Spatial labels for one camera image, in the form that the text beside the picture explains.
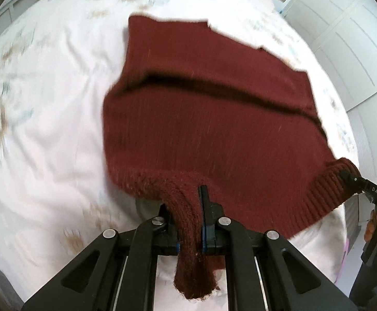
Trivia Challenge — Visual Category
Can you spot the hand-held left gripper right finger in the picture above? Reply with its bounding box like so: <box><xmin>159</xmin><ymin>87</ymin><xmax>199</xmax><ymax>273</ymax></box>
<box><xmin>198</xmin><ymin>185</ymin><xmax>358</xmax><ymax>311</ymax></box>

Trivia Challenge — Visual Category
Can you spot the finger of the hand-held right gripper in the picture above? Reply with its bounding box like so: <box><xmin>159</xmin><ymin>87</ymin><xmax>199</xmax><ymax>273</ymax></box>
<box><xmin>338</xmin><ymin>168</ymin><xmax>377</xmax><ymax>202</ymax></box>

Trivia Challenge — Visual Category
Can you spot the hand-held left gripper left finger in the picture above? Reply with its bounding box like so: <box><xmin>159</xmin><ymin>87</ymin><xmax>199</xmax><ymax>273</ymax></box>
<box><xmin>21</xmin><ymin>203</ymin><xmax>180</xmax><ymax>311</ymax></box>

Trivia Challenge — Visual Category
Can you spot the dark red knitted sweater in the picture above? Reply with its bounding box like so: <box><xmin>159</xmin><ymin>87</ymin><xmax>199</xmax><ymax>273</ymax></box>
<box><xmin>103</xmin><ymin>15</ymin><xmax>360</xmax><ymax>300</ymax></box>

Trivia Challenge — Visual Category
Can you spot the white wardrobe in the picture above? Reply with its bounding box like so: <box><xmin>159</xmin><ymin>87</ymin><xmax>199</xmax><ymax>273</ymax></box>
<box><xmin>281</xmin><ymin>0</ymin><xmax>377</xmax><ymax>112</ymax></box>

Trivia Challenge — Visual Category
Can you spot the floral bed sheet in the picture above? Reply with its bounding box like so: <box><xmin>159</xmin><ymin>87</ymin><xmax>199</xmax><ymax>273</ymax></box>
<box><xmin>0</xmin><ymin>0</ymin><xmax>359</xmax><ymax>311</ymax></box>

